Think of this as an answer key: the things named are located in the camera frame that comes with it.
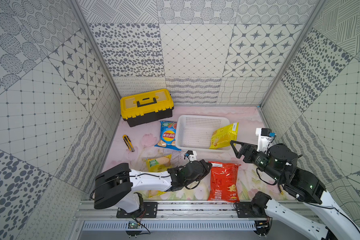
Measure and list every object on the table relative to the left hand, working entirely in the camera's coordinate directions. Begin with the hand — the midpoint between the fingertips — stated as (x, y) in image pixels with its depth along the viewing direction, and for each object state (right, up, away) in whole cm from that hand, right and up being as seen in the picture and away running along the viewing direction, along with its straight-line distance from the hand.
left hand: (217, 162), depth 74 cm
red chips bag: (+3, -11, 0) cm, 12 cm away
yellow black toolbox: (-45, +29, +24) cm, 59 cm away
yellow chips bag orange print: (+5, +10, +14) cm, 18 cm away
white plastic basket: (-10, +12, +30) cm, 34 cm away
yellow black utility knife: (-54, +6, +24) cm, 60 cm away
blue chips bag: (-28, +14, +24) cm, 39 cm away
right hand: (+6, +11, -10) cm, 16 cm away
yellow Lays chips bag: (-30, -3, +8) cm, 31 cm away
